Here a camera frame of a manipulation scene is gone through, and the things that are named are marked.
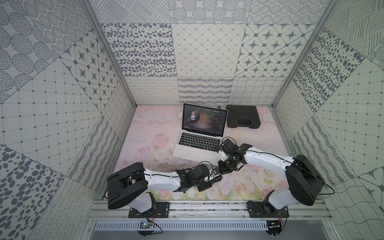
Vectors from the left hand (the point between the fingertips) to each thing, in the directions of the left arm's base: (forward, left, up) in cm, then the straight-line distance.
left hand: (212, 175), depth 82 cm
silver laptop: (+32, +5, +2) cm, 32 cm away
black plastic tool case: (+43, -21, +2) cm, 48 cm away
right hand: (+1, -5, 0) cm, 5 cm away
